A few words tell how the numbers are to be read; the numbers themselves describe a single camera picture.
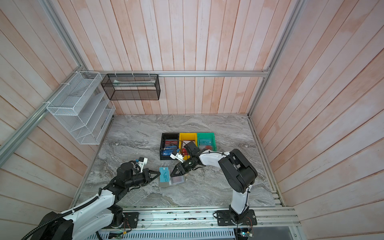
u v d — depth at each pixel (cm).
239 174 49
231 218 66
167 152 98
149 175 74
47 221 42
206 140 101
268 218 75
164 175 81
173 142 102
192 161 71
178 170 78
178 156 82
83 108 73
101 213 59
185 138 99
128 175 67
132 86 104
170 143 101
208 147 98
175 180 86
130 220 73
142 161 79
